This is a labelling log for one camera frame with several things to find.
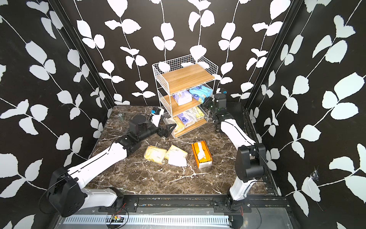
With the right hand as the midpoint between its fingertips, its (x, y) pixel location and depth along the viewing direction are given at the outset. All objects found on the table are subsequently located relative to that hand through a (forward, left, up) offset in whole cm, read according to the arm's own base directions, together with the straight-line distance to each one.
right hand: (203, 95), depth 86 cm
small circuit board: (-61, +45, -30) cm, 81 cm away
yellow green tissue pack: (-29, +17, -26) cm, 42 cm away
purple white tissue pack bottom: (-1, +9, -21) cm, 23 cm away
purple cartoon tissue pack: (-2, +12, -1) cm, 12 cm away
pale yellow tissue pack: (-27, +30, -25) cm, 48 cm away
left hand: (-19, +19, -1) cm, 26 cm away
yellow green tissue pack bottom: (+6, 0, -24) cm, 25 cm away
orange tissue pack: (-29, +1, -22) cm, 36 cm away
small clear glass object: (+6, +64, -25) cm, 69 cm away
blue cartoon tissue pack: (+3, +1, 0) cm, 3 cm away
